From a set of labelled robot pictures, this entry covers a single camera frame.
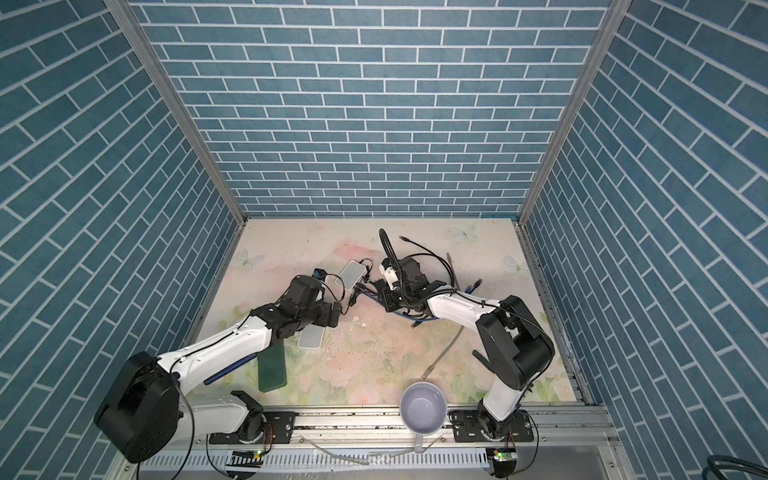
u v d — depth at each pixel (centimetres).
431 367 84
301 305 66
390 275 83
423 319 93
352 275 100
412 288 71
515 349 47
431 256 108
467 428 73
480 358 85
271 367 83
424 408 77
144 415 40
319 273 78
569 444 74
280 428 73
